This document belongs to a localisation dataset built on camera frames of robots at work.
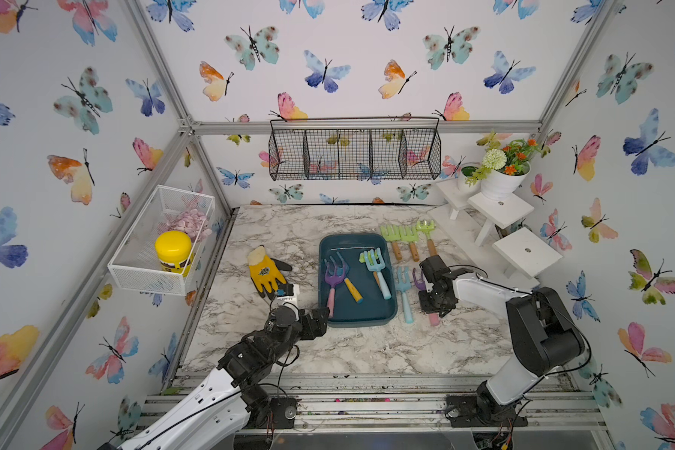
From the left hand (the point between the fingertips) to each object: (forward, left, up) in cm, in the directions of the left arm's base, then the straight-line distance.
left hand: (321, 310), depth 77 cm
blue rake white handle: (+16, -27, -14) cm, 34 cm away
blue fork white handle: (+23, -18, -12) cm, 32 cm away
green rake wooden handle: (+37, -26, -13) cm, 47 cm away
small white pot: (+50, -52, +7) cm, 72 cm away
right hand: (+8, -35, -13) cm, 39 cm away
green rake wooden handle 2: (+41, -40, -14) cm, 59 cm away
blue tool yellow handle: (+14, -8, -12) cm, 21 cm away
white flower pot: (+33, -55, +14) cm, 66 cm away
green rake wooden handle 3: (+26, -13, -13) cm, 32 cm away
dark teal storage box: (+6, -17, -13) cm, 22 cm away
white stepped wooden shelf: (+33, -56, -5) cm, 65 cm away
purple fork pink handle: (+3, -35, -13) cm, 37 cm away
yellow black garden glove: (+21, +21, -13) cm, 33 cm away
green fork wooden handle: (+37, -33, -14) cm, 51 cm away
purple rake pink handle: (+18, -3, -13) cm, 23 cm away
